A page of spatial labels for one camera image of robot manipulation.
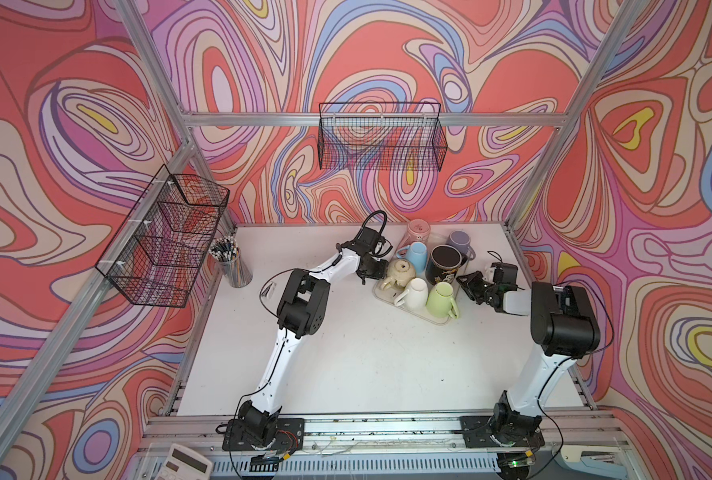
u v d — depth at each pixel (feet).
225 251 2.92
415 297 2.99
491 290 2.69
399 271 3.13
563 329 1.69
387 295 3.23
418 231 3.35
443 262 3.09
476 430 2.41
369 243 2.83
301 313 2.09
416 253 3.24
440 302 2.91
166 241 2.58
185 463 2.21
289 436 2.36
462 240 3.41
